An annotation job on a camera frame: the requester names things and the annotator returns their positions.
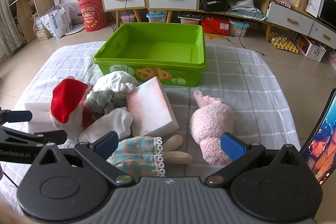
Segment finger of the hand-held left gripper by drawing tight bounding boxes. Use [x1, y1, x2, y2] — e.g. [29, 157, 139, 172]
[0, 126, 68, 147]
[0, 109, 33, 125]

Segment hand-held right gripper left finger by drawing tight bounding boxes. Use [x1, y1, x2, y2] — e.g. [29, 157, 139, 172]
[31, 131, 135, 186]

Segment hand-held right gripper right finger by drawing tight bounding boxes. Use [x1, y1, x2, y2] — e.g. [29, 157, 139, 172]
[205, 132, 309, 186]

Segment plain white cloth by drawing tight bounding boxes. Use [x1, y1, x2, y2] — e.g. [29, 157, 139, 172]
[79, 108, 134, 144]

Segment small white sponge block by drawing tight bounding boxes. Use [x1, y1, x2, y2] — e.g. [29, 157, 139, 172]
[24, 102, 57, 134]

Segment rabbit doll checked dress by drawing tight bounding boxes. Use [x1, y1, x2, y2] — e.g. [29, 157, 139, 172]
[106, 134, 193, 178]

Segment pink plush toy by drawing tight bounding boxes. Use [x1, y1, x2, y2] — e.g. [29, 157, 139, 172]
[189, 90, 235, 165]

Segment santa plush toy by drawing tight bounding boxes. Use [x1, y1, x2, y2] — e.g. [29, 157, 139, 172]
[50, 76, 96, 141]

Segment grey fluffy cloth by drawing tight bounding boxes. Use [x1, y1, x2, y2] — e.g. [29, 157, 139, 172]
[83, 89, 129, 122]

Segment large white sponge block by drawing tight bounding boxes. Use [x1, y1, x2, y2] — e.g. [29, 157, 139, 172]
[126, 76, 180, 137]

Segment knotted white cloth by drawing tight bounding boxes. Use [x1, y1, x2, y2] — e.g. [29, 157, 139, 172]
[92, 74, 138, 100]

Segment green plastic box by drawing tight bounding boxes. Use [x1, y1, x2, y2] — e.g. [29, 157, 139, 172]
[92, 22, 207, 87]

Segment checked grey tablecloth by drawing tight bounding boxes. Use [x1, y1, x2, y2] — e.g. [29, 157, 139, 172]
[0, 41, 301, 201]

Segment tablet with lit screen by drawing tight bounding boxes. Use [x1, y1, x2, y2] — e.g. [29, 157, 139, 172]
[299, 88, 336, 186]

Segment patterned curtain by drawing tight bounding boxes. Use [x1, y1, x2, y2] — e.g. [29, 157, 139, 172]
[0, 0, 16, 56]

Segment white shopping bag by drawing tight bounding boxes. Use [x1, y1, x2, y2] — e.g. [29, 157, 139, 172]
[39, 2, 75, 39]

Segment yellow egg tray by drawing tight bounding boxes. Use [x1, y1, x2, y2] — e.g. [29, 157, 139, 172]
[270, 31, 299, 54]

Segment clear storage box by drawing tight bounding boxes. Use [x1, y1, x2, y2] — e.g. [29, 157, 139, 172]
[228, 19, 249, 37]

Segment red carton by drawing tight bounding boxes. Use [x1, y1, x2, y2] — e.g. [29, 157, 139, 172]
[201, 15, 230, 35]

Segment red printed bag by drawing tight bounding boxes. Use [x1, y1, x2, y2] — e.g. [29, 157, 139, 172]
[77, 0, 107, 32]

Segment white patterned box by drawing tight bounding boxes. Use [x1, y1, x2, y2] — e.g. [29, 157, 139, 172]
[295, 34, 327, 61]

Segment clear box blue lid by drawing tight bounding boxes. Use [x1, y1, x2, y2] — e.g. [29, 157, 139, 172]
[146, 11, 168, 23]

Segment clear box black lid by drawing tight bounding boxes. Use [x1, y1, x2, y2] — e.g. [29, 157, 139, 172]
[178, 12, 204, 25]

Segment low wooden cabinet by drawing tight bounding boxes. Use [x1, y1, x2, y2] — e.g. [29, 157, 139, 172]
[199, 0, 336, 50]

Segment loose papers pile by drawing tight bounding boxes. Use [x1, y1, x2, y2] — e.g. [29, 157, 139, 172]
[228, 0, 265, 21]

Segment black bag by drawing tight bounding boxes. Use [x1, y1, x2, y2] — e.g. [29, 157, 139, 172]
[200, 0, 228, 12]

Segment black microwave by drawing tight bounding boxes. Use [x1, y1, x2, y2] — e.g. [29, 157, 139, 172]
[318, 0, 336, 29]

